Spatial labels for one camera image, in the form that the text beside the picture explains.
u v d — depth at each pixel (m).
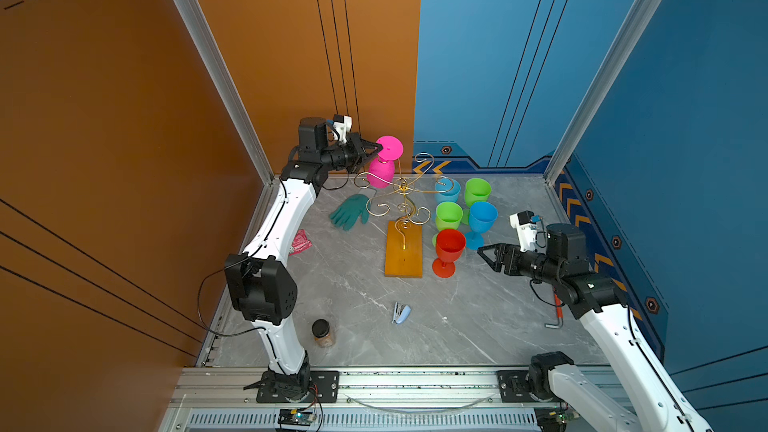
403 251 0.97
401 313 0.83
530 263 0.61
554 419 0.71
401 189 0.75
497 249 0.65
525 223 0.65
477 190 0.99
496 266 0.64
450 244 0.87
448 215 0.94
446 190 0.99
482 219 0.88
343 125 0.74
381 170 0.83
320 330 0.74
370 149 0.75
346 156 0.69
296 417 0.71
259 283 0.47
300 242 0.99
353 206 1.09
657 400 0.39
